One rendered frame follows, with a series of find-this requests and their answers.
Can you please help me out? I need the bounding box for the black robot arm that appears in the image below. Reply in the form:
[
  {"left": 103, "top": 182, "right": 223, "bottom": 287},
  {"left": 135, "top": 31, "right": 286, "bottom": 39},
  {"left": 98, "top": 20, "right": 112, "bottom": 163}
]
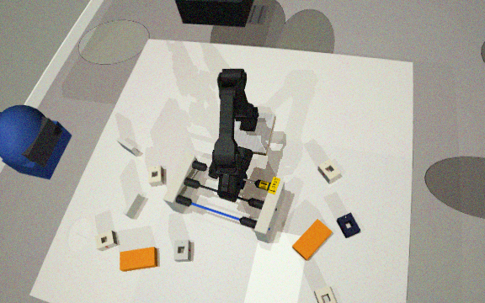
[{"left": 208, "top": 69, "right": 259, "bottom": 198}]

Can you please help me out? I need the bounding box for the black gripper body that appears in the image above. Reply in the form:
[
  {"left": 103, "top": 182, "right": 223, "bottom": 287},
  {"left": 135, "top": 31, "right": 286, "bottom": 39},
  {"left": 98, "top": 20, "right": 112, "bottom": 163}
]
[{"left": 219, "top": 146, "right": 253, "bottom": 202}]

